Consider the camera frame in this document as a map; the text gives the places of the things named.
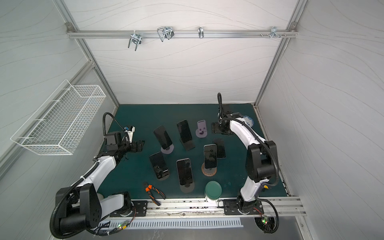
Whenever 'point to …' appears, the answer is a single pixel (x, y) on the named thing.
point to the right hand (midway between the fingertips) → (221, 127)
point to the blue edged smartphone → (221, 150)
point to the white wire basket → (59, 124)
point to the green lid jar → (213, 191)
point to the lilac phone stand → (201, 132)
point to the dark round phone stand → (187, 188)
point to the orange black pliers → (148, 188)
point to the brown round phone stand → (209, 172)
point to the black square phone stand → (188, 145)
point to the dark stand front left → (166, 174)
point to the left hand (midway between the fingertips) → (138, 137)
